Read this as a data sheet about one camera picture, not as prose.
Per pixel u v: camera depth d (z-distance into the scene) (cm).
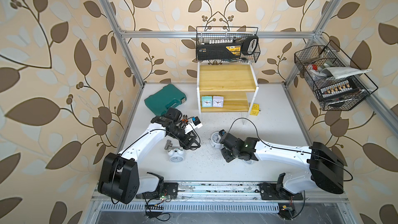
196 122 71
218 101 85
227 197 74
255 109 99
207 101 85
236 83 75
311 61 89
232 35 91
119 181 41
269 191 73
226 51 83
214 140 86
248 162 80
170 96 108
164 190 74
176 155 78
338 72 64
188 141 69
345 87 65
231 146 63
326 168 42
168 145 89
